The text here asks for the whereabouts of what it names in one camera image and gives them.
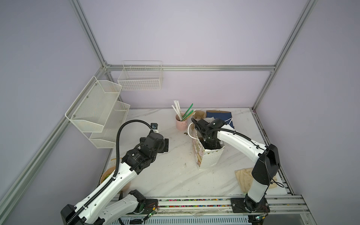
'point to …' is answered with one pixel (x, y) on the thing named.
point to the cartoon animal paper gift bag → (205, 158)
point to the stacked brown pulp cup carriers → (199, 114)
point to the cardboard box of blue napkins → (225, 116)
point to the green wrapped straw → (187, 113)
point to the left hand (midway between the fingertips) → (156, 140)
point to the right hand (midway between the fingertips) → (205, 151)
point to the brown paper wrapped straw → (190, 115)
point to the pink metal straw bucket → (181, 125)
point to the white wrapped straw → (177, 109)
